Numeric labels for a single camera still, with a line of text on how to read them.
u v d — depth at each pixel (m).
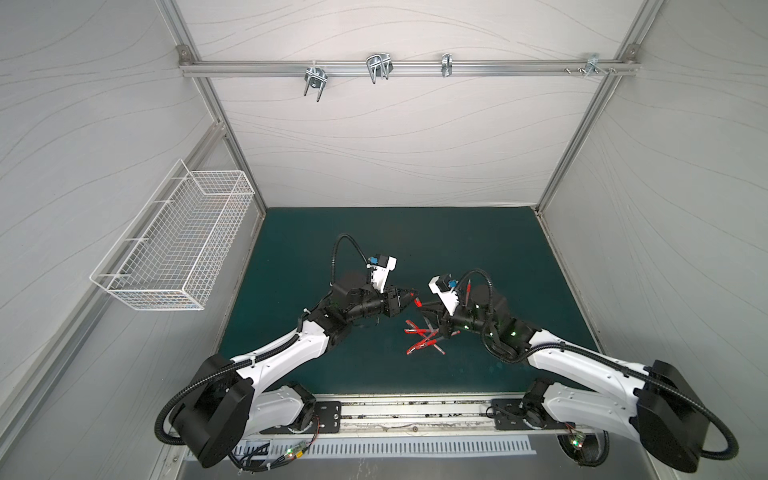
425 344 0.85
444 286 0.66
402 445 0.70
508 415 0.72
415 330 0.87
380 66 0.77
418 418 0.75
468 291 0.63
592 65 0.77
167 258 0.67
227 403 0.40
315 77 0.79
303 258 1.04
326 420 0.73
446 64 0.78
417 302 0.74
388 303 0.67
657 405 0.41
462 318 0.68
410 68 0.78
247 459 0.68
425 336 0.86
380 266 0.70
